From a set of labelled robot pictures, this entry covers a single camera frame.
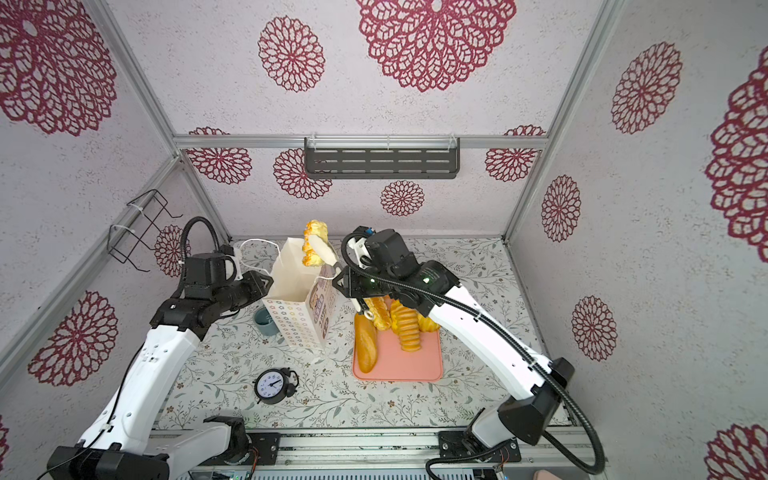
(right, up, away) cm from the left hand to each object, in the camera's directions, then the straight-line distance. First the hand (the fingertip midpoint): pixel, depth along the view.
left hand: (271, 286), depth 77 cm
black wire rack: (-35, +14, 0) cm, 37 cm away
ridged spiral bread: (+36, -12, +13) cm, 40 cm away
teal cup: (-6, -11, +11) cm, 17 cm away
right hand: (+18, +3, -11) cm, 21 cm away
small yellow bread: (+42, -13, +13) cm, 46 cm away
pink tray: (+32, -24, +11) cm, 42 cm away
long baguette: (+24, -18, +11) cm, 32 cm away
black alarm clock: (-1, -28, +5) cm, 28 cm away
